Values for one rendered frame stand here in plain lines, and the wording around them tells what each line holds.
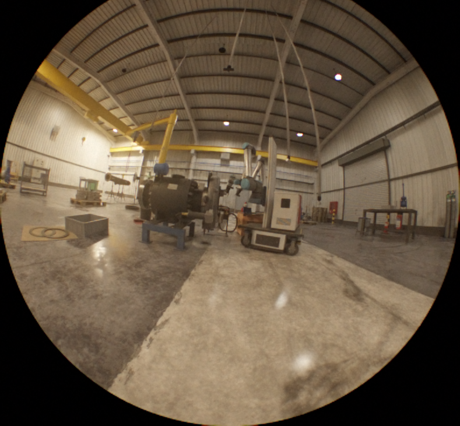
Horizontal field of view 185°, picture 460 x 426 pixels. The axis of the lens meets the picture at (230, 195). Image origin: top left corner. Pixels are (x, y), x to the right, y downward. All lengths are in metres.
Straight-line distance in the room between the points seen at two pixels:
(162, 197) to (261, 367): 1.81
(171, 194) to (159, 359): 1.63
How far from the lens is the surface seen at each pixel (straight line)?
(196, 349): 0.69
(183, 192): 1.77
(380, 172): 9.55
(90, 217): 2.62
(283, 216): 1.93
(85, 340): 0.77
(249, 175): 1.97
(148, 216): 3.43
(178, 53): 9.78
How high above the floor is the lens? 0.59
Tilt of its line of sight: 4 degrees up
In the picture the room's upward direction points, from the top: 6 degrees clockwise
